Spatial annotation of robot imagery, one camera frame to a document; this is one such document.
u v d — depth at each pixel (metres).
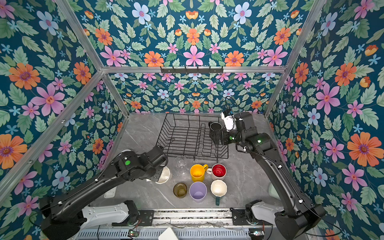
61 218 0.38
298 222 0.36
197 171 0.86
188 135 1.04
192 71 0.93
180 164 0.91
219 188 0.81
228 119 0.61
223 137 0.59
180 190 0.83
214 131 0.94
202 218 0.75
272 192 0.79
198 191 0.81
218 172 0.87
